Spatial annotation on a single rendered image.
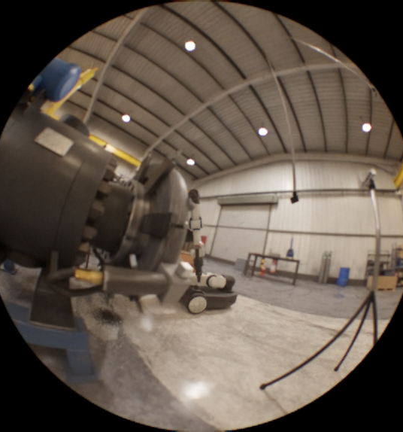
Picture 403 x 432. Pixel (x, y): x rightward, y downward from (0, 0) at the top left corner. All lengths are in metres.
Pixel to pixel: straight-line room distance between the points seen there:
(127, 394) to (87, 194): 0.68
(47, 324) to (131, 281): 0.30
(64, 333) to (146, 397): 0.35
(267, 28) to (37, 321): 8.04
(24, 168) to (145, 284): 0.49
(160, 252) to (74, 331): 0.39
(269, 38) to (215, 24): 2.25
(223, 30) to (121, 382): 8.51
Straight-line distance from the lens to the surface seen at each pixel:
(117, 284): 0.38
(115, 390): 0.66
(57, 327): 0.49
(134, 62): 9.77
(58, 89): 0.66
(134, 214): 0.59
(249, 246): 9.42
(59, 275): 0.38
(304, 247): 8.66
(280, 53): 7.89
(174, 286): 0.46
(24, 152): 0.54
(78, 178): 0.48
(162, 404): 0.65
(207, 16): 8.10
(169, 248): 0.50
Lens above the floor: 0.58
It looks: 13 degrees up
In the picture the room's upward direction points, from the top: 15 degrees clockwise
